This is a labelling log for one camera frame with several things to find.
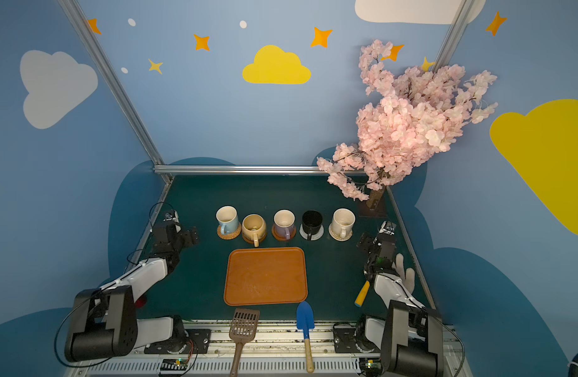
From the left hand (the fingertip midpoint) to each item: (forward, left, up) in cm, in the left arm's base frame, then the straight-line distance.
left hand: (181, 228), depth 91 cm
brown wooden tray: (-14, -33, -9) cm, 38 cm away
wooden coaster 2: (+3, -39, -11) cm, 40 cm away
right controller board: (-42, -70, -12) cm, 82 cm away
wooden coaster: (-1, -26, -7) cm, 27 cm away
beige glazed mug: (+6, -27, -7) cm, 28 cm away
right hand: (-1, -78, 0) cm, 78 cm away
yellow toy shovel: (-21, -69, -8) cm, 73 cm away
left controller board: (-43, -7, -12) cm, 45 cm away
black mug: (+5, -52, 0) cm, 52 cm away
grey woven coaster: (+3, -55, -8) cm, 56 cm away
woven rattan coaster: (+2, -17, -8) cm, 19 cm away
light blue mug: (+8, -16, -3) cm, 18 cm away
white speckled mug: (+3, -63, -2) cm, 63 cm away
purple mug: (+8, -40, -6) cm, 41 cm away
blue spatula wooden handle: (-30, -49, -9) cm, 58 cm away
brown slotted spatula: (-33, -29, -7) cm, 44 cm away
